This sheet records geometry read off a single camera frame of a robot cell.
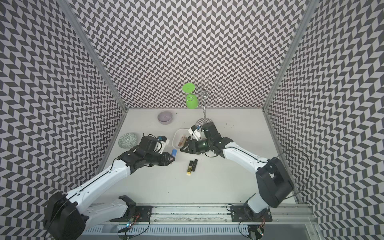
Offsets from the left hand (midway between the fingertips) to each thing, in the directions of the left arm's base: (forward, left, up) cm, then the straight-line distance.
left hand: (172, 160), depth 79 cm
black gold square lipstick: (-2, -8, -12) cm, 15 cm away
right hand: (+2, -7, +5) cm, 9 cm away
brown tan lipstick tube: (+19, -4, -10) cm, 22 cm away
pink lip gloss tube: (+19, -2, -10) cm, 22 cm away
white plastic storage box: (+20, 0, -6) cm, 21 cm away
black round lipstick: (+4, -12, -11) cm, 16 cm away
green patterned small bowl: (+19, +34, -11) cm, 40 cm away
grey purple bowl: (+38, +11, -8) cm, 40 cm away
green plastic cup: (+37, -10, +10) cm, 39 cm away
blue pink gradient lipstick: (+3, -1, +3) cm, 4 cm away
